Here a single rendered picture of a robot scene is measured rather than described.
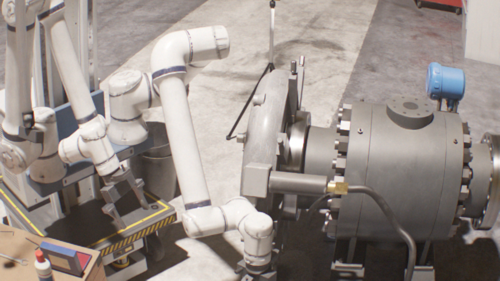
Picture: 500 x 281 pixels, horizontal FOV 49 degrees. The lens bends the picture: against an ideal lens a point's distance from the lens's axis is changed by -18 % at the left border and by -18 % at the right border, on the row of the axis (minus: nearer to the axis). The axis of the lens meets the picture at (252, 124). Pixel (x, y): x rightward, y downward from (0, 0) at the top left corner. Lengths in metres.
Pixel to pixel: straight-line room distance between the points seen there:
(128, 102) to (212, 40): 0.64
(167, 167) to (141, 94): 0.83
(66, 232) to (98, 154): 0.81
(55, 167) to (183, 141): 0.68
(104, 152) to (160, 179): 1.39
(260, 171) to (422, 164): 0.63
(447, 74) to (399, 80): 2.60
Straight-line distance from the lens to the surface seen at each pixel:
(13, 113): 2.19
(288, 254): 3.12
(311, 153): 2.49
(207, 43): 2.09
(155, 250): 2.96
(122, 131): 2.67
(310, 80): 5.03
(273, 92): 2.40
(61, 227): 2.79
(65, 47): 2.14
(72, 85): 2.15
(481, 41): 6.13
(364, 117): 2.45
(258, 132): 2.30
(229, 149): 4.00
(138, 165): 3.35
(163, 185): 3.41
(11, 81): 2.13
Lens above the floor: 1.94
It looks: 27 degrees down
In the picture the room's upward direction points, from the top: 1 degrees clockwise
